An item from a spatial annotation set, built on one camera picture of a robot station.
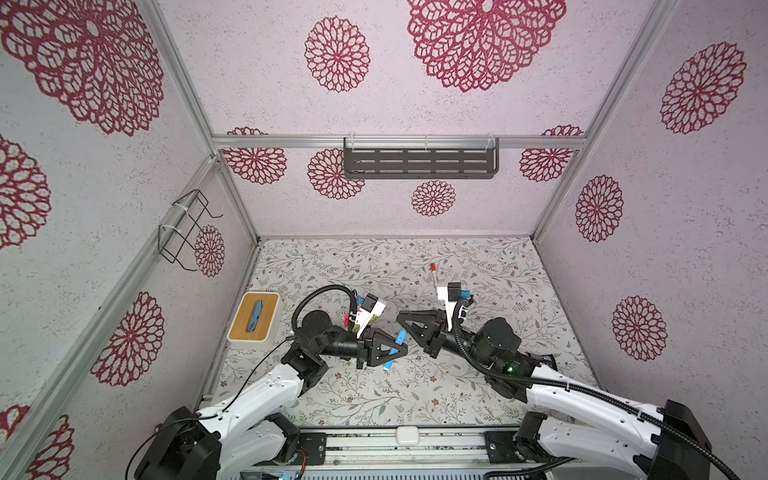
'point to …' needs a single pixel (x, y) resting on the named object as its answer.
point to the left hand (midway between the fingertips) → (403, 350)
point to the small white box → (407, 435)
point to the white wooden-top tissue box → (257, 322)
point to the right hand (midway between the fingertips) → (396, 321)
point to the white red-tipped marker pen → (433, 268)
